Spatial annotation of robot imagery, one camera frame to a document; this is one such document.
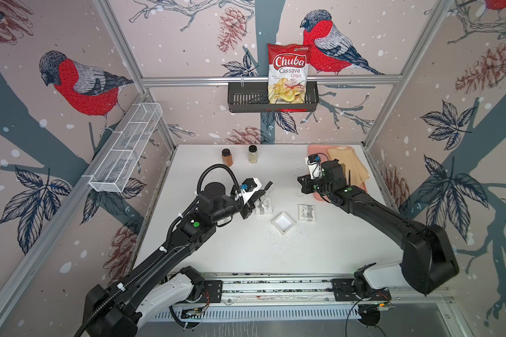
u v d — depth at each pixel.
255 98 1.07
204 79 1.67
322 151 1.19
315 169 0.74
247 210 0.60
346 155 1.16
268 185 0.69
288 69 0.84
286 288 0.75
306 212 0.92
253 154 1.07
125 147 0.79
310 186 0.76
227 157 1.07
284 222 0.92
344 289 0.73
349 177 1.07
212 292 0.73
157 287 0.54
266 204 0.93
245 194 0.57
